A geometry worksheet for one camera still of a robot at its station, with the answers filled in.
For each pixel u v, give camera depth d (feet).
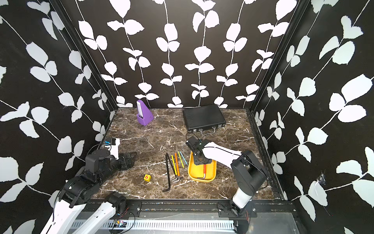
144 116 3.50
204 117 4.22
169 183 2.74
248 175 1.50
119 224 2.31
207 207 2.51
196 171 2.87
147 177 2.68
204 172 2.82
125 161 1.94
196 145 2.13
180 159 3.03
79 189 1.41
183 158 3.04
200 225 2.30
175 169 2.88
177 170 2.84
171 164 2.95
